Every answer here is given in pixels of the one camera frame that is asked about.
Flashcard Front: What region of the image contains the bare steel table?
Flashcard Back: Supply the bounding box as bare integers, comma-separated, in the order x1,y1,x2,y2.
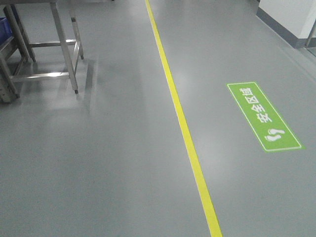
2,0,85,95

